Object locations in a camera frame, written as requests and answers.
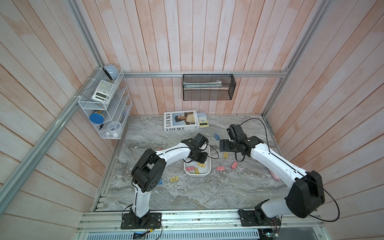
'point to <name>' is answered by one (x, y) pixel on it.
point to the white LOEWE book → (181, 120)
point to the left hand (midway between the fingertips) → (203, 160)
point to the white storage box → (197, 168)
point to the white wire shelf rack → (117, 113)
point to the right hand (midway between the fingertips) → (227, 143)
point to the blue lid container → (96, 118)
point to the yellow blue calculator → (202, 119)
